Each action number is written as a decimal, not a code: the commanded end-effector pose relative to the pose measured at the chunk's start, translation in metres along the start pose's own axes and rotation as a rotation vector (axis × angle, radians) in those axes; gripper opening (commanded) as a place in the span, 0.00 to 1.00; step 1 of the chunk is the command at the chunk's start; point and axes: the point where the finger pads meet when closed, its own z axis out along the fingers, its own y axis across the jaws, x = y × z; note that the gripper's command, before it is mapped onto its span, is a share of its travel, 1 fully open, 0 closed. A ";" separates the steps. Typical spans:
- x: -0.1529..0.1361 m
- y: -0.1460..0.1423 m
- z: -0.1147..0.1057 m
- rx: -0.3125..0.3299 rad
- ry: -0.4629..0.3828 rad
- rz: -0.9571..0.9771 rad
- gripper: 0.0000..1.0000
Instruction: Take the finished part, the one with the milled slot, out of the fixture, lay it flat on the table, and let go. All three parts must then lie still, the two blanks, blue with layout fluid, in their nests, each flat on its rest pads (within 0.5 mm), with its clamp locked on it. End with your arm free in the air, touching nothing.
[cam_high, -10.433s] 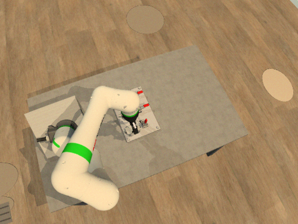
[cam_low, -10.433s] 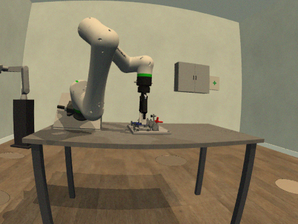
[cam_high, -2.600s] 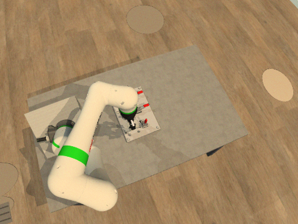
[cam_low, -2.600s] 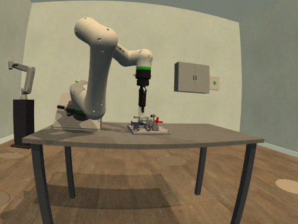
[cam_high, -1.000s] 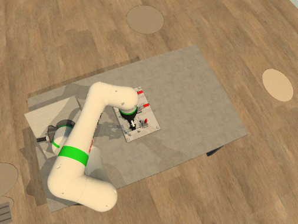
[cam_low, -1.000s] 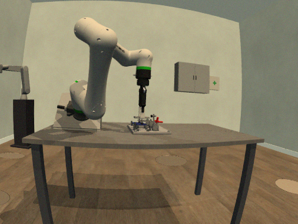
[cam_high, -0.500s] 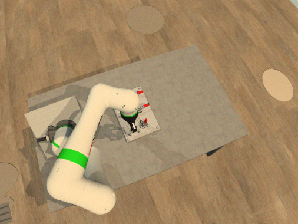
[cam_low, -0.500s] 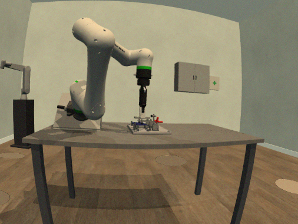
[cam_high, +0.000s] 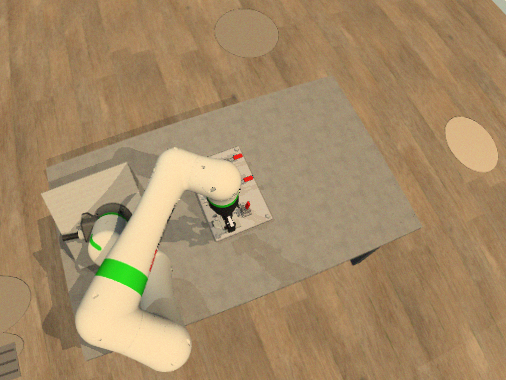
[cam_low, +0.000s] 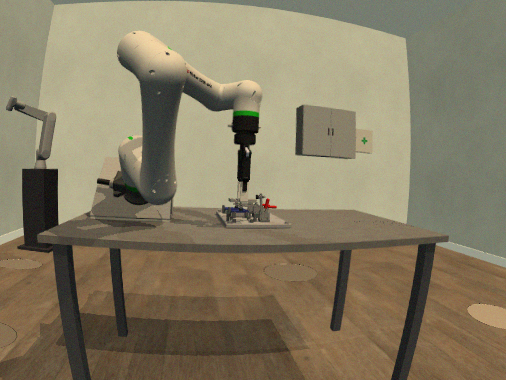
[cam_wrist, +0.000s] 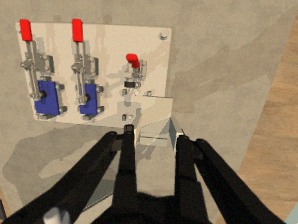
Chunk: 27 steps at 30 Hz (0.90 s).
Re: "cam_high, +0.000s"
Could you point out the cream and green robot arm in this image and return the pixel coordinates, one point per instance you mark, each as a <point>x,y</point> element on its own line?
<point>108,315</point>

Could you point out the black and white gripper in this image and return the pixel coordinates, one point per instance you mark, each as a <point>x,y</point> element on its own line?
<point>228,222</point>

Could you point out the grey toggle clamp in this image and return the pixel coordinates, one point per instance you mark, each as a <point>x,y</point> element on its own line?
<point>235,157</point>

